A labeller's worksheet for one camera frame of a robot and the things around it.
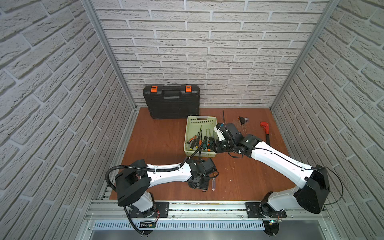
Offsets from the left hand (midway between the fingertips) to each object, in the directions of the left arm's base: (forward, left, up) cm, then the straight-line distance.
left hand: (207, 186), depth 78 cm
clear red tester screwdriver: (+3, -4, -6) cm, 8 cm away
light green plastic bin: (+42, +8, -2) cm, 43 cm away
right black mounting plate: (-11, -25, -2) cm, 27 cm away
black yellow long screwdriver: (+32, +4, -2) cm, 32 cm away
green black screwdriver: (+25, 0, 0) cm, 25 cm away
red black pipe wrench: (+42, -46, 0) cm, 62 cm away
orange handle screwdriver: (+30, +9, 0) cm, 31 cm away
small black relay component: (+48, -30, 0) cm, 56 cm away
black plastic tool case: (+49, +22, +17) cm, 56 cm away
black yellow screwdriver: (+28, +8, -2) cm, 29 cm away
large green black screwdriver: (+30, -4, +1) cm, 30 cm away
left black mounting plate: (-10, +25, -3) cm, 27 cm away
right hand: (+17, -4, +13) cm, 22 cm away
